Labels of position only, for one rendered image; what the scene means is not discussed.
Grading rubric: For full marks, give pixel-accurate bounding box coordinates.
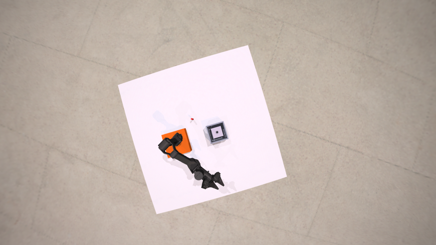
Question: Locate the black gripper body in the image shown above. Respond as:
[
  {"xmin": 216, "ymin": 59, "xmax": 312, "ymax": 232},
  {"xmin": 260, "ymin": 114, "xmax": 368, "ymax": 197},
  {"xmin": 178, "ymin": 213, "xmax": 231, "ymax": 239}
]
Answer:
[{"xmin": 203, "ymin": 171, "xmax": 221, "ymax": 186}]

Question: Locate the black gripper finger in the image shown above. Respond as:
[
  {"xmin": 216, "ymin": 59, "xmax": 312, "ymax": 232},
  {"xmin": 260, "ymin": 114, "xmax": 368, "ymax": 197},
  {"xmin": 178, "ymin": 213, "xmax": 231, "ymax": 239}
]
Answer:
[
  {"xmin": 215, "ymin": 176, "xmax": 224, "ymax": 186},
  {"xmin": 208, "ymin": 181, "xmax": 219, "ymax": 190}
]

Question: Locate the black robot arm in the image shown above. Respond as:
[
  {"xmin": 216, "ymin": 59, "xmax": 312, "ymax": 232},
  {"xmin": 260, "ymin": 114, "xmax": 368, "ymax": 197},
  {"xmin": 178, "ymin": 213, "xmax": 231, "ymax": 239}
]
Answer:
[{"xmin": 158, "ymin": 133, "xmax": 210, "ymax": 189}]

